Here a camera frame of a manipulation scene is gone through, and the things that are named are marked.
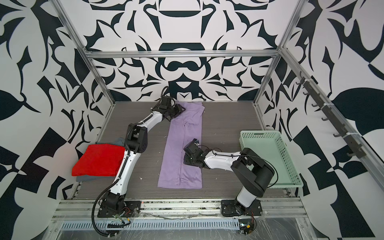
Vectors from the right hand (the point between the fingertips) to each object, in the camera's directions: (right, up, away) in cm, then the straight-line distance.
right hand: (186, 159), depth 89 cm
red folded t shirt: (-49, +1, -4) cm, 49 cm away
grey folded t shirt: (-43, +9, +7) cm, 44 cm away
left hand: (-2, +33, +21) cm, 39 cm away
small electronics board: (+29, -26, -18) cm, 43 cm away
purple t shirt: (-1, +18, +15) cm, 23 cm away
